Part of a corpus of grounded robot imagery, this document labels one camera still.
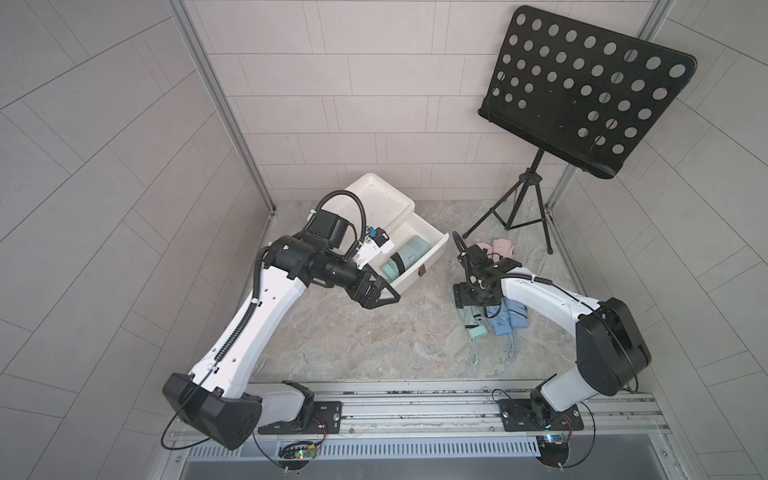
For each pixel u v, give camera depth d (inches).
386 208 33.9
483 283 24.6
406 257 31.2
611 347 17.1
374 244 22.8
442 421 27.9
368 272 22.0
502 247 39.4
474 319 33.3
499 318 33.3
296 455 25.8
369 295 21.9
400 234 32.5
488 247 40.0
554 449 26.8
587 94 25.7
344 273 21.8
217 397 14.2
